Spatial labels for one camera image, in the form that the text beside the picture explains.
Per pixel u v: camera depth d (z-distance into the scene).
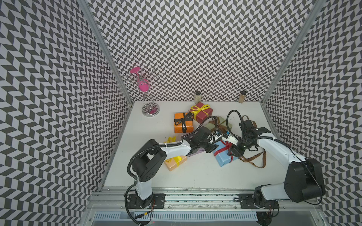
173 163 0.80
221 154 0.82
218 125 0.96
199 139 0.68
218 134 0.75
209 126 0.95
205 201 0.75
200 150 0.86
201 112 1.05
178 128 0.96
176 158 0.85
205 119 1.01
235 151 0.74
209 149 0.77
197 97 1.12
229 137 0.76
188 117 0.99
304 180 0.41
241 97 1.14
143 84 1.06
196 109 1.05
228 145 0.84
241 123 0.71
